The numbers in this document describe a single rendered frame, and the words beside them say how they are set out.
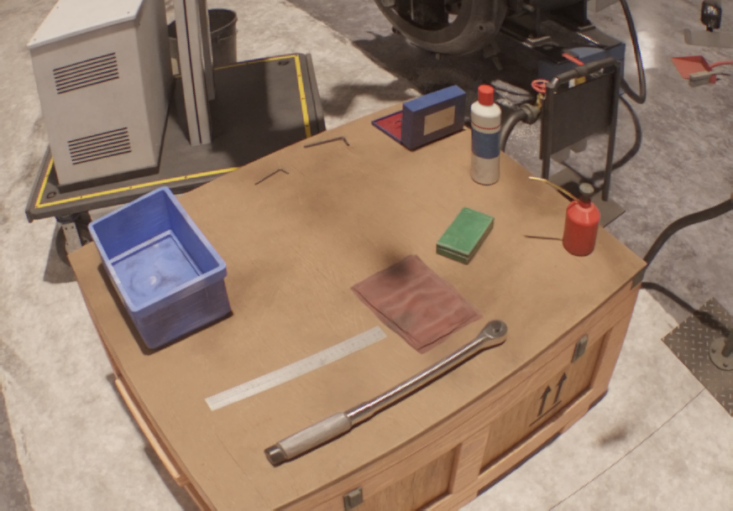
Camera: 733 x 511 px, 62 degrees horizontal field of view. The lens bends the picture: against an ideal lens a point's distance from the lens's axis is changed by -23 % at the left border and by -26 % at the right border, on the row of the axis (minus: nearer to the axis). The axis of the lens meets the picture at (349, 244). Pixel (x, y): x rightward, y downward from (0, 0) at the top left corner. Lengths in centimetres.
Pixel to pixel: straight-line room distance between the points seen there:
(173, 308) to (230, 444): 27
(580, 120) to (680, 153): 85
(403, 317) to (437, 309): 6
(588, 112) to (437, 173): 67
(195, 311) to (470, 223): 55
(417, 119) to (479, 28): 84
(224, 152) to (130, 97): 36
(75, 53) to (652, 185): 197
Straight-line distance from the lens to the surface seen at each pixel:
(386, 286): 140
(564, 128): 209
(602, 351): 164
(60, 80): 196
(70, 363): 208
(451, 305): 136
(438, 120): 174
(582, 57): 287
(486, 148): 160
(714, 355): 207
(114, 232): 153
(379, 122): 184
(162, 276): 150
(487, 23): 245
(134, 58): 189
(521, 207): 160
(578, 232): 147
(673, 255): 234
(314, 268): 146
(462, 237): 147
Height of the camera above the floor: 145
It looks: 41 degrees down
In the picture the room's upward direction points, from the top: 4 degrees counter-clockwise
